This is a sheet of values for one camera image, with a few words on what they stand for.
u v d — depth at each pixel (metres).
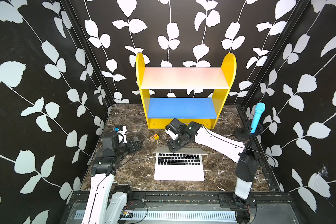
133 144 0.64
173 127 0.64
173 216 0.70
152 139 0.96
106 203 0.44
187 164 0.88
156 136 0.98
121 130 0.65
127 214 0.71
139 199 0.74
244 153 0.46
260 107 0.73
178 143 0.68
